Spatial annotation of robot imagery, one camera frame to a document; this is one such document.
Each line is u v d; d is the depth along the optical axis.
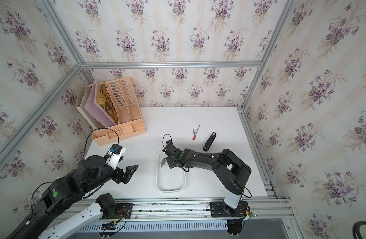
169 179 0.83
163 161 0.90
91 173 0.45
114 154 0.54
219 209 0.73
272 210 0.75
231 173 0.46
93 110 0.83
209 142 0.98
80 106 0.80
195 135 1.03
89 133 1.01
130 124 0.98
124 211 0.73
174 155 0.67
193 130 1.07
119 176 0.55
